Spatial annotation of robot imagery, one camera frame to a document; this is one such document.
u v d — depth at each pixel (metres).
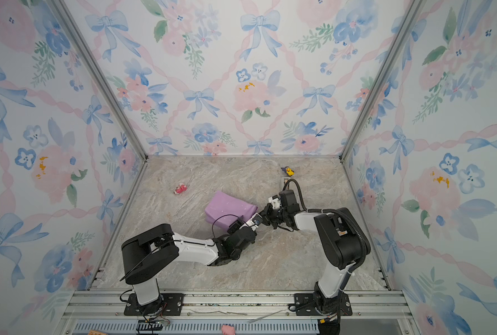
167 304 0.73
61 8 0.69
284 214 0.78
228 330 0.68
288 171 1.10
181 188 1.03
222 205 0.93
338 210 0.53
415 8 0.68
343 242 0.48
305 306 0.72
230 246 0.68
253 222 0.76
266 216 0.82
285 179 1.04
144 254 0.47
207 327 0.70
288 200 0.76
